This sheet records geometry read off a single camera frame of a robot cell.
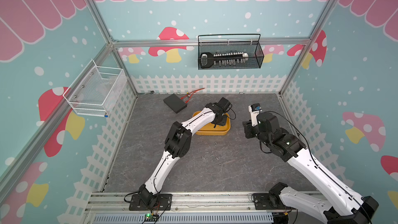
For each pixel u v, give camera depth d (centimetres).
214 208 73
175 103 114
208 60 89
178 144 60
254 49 94
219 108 76
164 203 74
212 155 89
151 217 73
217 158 88
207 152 91
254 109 62
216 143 94
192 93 117
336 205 38
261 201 74
